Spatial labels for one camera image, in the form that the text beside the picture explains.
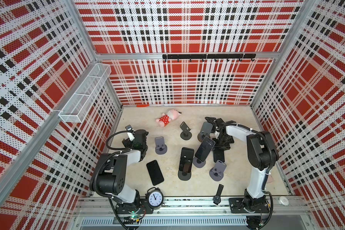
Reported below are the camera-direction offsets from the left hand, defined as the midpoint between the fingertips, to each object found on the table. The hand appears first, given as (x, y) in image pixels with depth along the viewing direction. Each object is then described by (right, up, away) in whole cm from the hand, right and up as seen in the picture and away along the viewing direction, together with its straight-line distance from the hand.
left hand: (132, 137), depth 92 cm
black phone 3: (+46, -6, -10) cm, 48 cm away
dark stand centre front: (+34, -20, -9) cm, 41 cm away
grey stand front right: (+53, -19, -12) cm, 57 cm away
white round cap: (+87, -32, -17) cm, 94 cm away
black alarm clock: (+18, -29, -19) cm, 39 cm away
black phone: (+56, -11, -2) cm, 58 cm away
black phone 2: (+16, -21, -6) cm, 27 cm away
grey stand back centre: (+36, +1, +8) cm, 37 cm away
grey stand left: (+19, -7, -1) cm, 21 cm away
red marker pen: (-2, +24, +34) cm, 42 cm away
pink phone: (+84, -22, -11) cm, 87 cm away
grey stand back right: (+49, +4, +3) cm, 50 cm away
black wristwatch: (+52, -31, -16) cm, 63 cm away
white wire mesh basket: (-38, +17, +1) cm, 42 cm away
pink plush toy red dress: (+20, +11, +12) cm, 26 cm away
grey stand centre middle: (+43, -16, -4) cm, 46 cm away
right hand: (+57, -8, +1) cm, 58 cm away
